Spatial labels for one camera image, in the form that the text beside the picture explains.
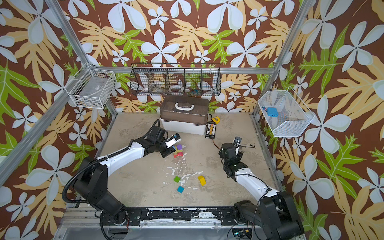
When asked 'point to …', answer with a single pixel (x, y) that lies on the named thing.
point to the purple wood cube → (179, 147)
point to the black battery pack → (210, 130)
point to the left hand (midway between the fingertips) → (172, 144)
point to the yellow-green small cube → (180, 151)
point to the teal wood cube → (180, 189)
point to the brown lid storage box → (183, 114)
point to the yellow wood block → (202, 180)
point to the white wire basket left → (92, 88)
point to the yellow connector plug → (216, 119)
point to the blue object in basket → (272, 111)
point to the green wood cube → (177, 179)
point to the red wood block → (179, 153)
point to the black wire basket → (175, 79)
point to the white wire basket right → (283, 115)
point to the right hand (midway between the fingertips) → (228, 147)
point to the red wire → (212, 139)
